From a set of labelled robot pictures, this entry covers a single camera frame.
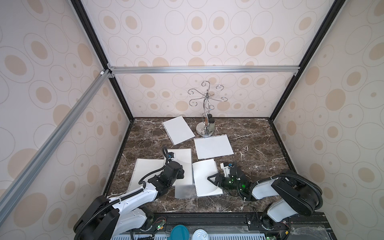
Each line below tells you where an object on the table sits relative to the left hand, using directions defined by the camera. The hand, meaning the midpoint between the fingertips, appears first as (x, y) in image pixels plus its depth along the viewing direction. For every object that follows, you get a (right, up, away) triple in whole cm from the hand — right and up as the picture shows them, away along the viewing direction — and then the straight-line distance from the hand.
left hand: (185, 166), depth 85 cm
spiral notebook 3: (+10, -4, +5) cm, 12 cm away
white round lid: (+8, -26, -19) cm, 33 cm away
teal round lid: (-2, -24, -21) cm, 32 cm away
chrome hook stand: (+14, +23, +24) cm, 36 cm away
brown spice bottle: (+13, +27, +17) cm, 34 cm away
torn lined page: (+17, +9, +19) cm, 27 cm away
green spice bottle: (+17, +23, +21) cm, 35 cm away
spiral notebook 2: (-2, +3, +12) cm, 13 cm away
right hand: (+16, -8, 0) cm, 18 cm away
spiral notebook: (-27, -2, +7) cm, 28 cm away
